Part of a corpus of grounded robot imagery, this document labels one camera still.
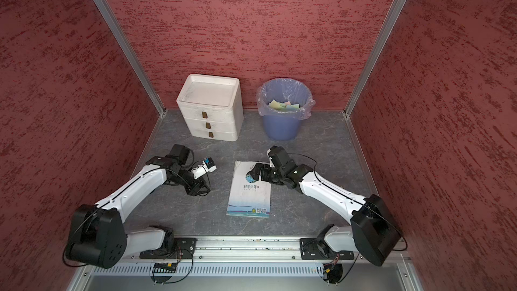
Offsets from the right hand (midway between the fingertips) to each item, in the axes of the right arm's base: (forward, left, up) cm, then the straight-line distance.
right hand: (258, 179), depth 82 cm
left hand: (-3, +23, -3) cm, 24 cm away
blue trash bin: (+27, -13, +2) cm, 30 cm away
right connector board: (-32, -27, -12) cm, 43 cm away
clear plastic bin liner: (+43, -15, +8) cm, 46 cm away
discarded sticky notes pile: (+41, -14, +3) cm, 43 cm away
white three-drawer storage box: (+30, +21, +15) cm, 39 cm away
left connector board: (-29, +36, -11) cm, 47 cm away
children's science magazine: (-5, +6, -8) cm, 11 cm away
